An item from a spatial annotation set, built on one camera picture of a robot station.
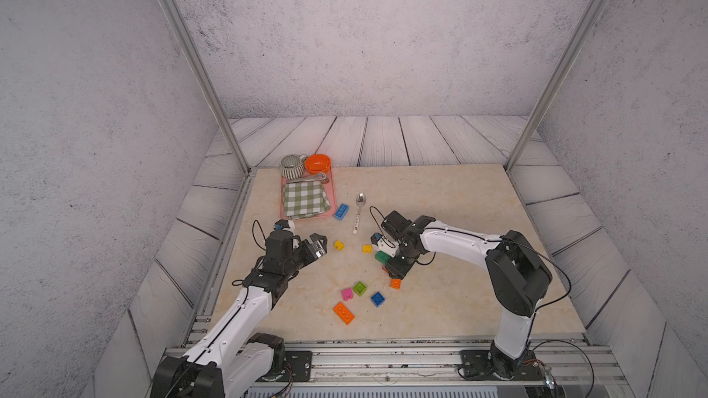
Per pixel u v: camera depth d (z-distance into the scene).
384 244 0.80
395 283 0.87
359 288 0.86
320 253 0.76
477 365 0.73
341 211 1.05
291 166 1.18
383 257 0.87
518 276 0.48
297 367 0.73
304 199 1.09
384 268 0.83
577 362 0.75
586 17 0.79
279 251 0.63
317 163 1.19
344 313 0.82
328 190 1.14
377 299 0.85
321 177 1.14
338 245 0.96
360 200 1.08
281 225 0.76
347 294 0.85
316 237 0.77
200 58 0.88
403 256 0.77
